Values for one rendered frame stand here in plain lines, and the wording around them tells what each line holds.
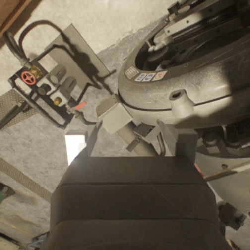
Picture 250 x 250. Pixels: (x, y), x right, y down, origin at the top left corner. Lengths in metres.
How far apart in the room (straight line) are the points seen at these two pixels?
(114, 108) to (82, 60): 0.90
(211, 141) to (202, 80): 0.34
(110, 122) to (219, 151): 0.39
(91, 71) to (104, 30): 0.31
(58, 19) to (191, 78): 1.15
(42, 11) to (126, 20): 0.55
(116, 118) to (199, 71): 0.32
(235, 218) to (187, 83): 0.26
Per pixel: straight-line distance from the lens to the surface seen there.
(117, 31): 1.33
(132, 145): 0.56
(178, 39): 0.80
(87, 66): 1.46
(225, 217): 0.37
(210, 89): 0.39
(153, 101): 0.45
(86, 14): 1.35
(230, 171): 0.42
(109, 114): 0.60
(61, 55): 1.50
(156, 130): 0.55
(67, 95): 1.10
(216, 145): 0.70
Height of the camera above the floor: 1.28
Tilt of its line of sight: 48 degrees down
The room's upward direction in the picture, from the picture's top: 170 degrees counter-clockwise
